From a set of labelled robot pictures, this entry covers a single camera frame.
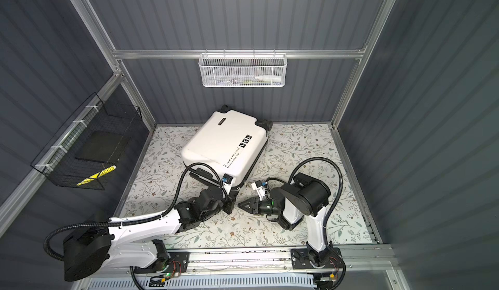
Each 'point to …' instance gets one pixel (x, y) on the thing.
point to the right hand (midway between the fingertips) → (243, 210)
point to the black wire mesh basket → (84, 154)
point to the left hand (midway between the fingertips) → (239, 193)
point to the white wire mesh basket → (242, 70)
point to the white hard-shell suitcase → (231, 143)
